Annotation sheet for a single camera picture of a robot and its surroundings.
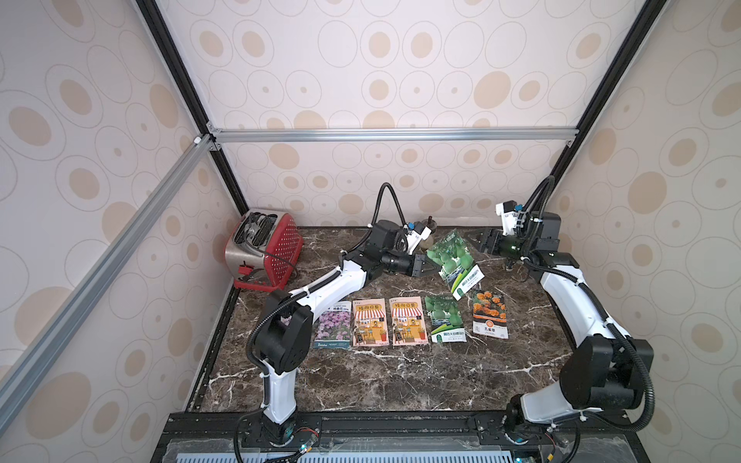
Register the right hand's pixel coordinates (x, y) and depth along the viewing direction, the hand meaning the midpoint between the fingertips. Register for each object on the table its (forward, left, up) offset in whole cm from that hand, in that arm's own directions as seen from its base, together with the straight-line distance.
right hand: (485, 235), depth 81 cm
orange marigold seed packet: (-10, -6, -27) cm, 29 cm away
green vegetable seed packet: (-7, +10, -2) cm, 12 cm away
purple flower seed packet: (-17, +45, -25) cm, 54 cm away
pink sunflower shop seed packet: (-15, +33, -25) cm, 44 cm away
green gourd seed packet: (-13, +8, -26) cm, 30 cm away
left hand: (-12, +12, -1) cm, 17 cm away
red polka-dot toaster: (-1, +67, -7) cm, 67 cm away
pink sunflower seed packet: (-13, +21, -27) cm, 36 cm away
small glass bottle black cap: (+20, +12, -15) cm, 28 cm away
